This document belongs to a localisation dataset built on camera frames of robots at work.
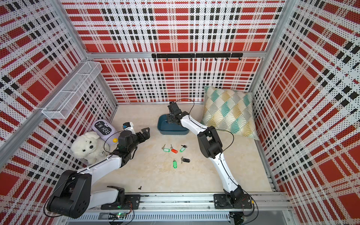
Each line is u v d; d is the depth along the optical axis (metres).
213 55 0.89
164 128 1.07
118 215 0.69
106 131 0.91
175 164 0.88
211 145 0.62
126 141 0.67
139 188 0.78
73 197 0.41
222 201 0.73
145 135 0.80
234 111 0.96
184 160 0.88
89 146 0.77
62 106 0.69
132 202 0.73
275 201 0.75
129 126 0.78
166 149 0.94
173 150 0.94
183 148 0.95
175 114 0.80
